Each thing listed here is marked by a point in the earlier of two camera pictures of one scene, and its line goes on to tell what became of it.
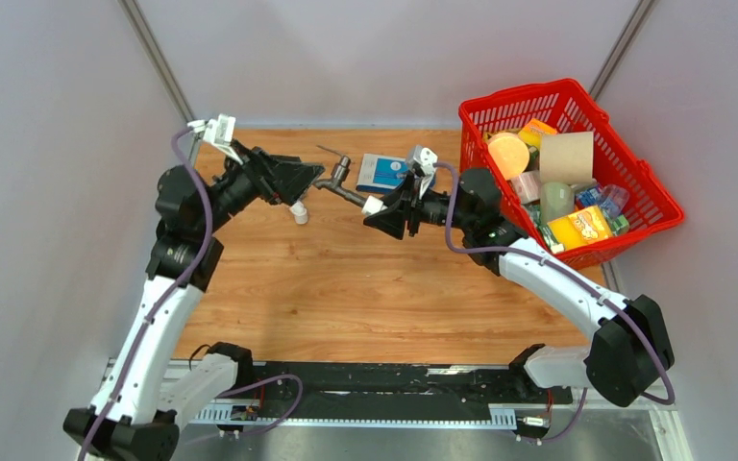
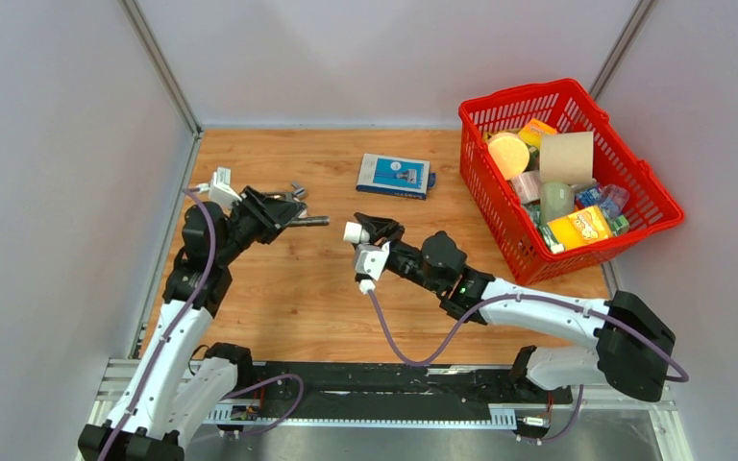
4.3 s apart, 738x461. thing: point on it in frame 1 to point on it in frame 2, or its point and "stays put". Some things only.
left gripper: [277, 179] to [269, 213]
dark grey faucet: [339, 174] to [309, 220]
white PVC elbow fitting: [373, 205] to [355, 233]
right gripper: [393, 219] to [381, 228]
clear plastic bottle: [611, 198] stays put
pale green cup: [556, 201] stays put
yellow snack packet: [579, 229] stays put
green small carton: [620, 226] stays put
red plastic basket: [573, 109] stays put
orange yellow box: [532, 132] stays put
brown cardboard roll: [567, 158] stays put
